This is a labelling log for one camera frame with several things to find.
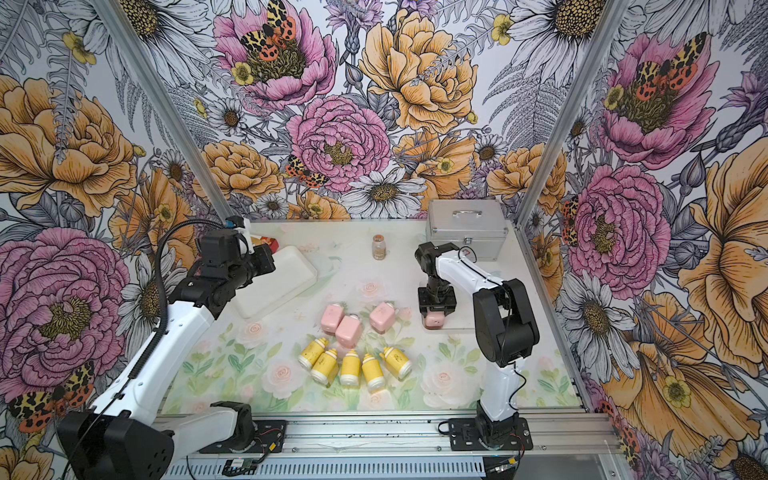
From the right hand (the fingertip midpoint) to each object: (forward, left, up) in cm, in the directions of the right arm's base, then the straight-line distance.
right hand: (435, 318), depth 89 cm
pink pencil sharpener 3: (0, +15, +2) cm, 15 cm away
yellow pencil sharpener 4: (-15, +18, +1) cm, 24 cm away
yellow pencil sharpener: (-10, +34, +3) cm, 35 cm away
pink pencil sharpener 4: (-1, 0, 0) cm, 1 cm away
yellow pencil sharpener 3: (-15, +23, +2) cm, 28 cm away
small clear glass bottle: (+28, +16, 0) cm, 33 cm away
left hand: (+8, +43, +19) cm, 48 cm away
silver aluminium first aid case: (+30, -17, +8) cm, 35 cm away
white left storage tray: (+21, +46, -3) cm, 50 cm away
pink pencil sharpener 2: (-3, +25, 0) cm, 25 cm away
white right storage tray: (0, -8, -1) cm, 8 cm away
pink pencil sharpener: (+1, +30, +1) cm, 30 cm away
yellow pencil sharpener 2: (-14, +30, +2) cm, 33 cm away
